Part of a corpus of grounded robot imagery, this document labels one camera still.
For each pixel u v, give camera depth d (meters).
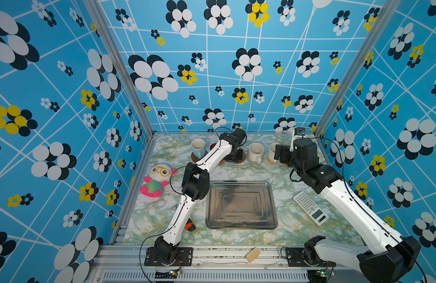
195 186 0.62
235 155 0.86
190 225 0.81
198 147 1.01
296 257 0.73
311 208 0.86
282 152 0.67
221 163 1.05
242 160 1.05
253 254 0.74
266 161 1.05
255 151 1.02
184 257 0.74
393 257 0.36
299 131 0.63
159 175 0.93
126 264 0.74
